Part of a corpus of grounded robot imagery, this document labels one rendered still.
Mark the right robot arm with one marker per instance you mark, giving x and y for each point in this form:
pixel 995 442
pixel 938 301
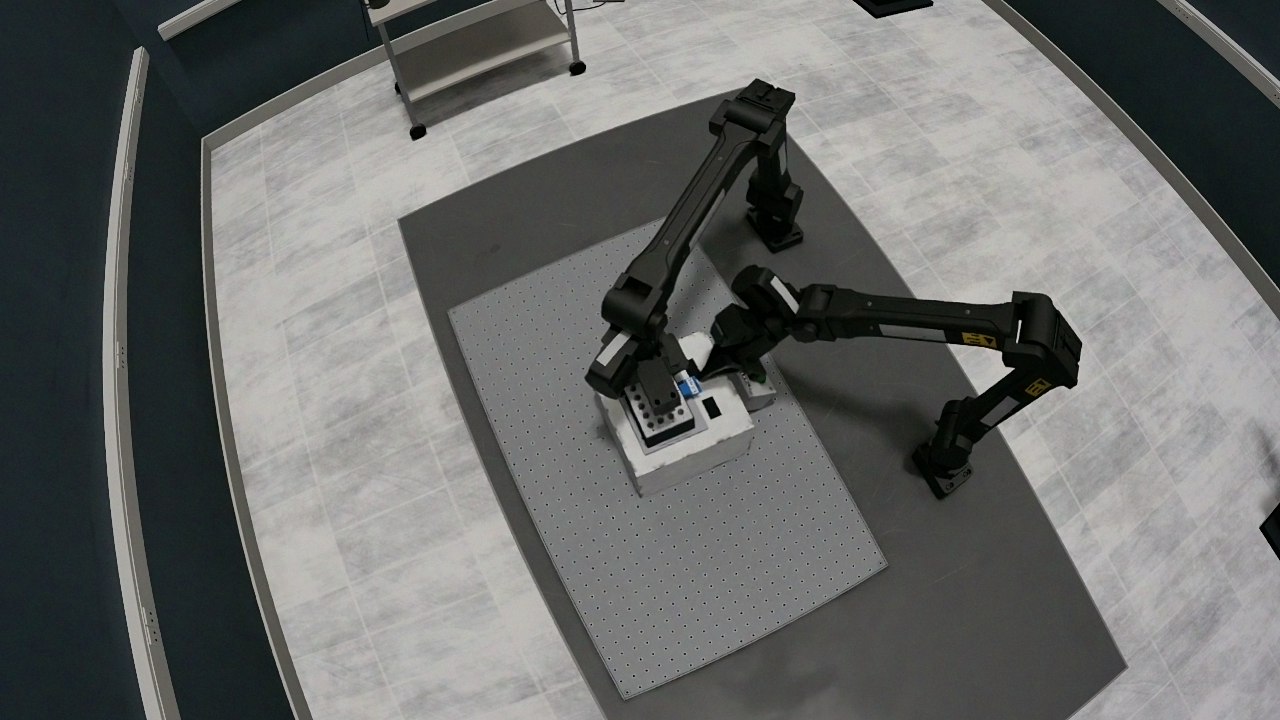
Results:
pixel 636 320

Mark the grey rectangular work mat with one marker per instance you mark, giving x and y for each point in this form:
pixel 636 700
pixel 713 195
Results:
pixel 673 581

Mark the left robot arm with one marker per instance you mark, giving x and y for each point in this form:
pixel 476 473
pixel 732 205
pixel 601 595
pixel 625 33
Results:
pixel 853 314

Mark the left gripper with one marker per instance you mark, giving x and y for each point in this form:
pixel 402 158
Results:
pixel 726 356

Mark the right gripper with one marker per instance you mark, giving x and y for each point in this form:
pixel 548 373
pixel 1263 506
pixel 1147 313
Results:
pixel 675 352

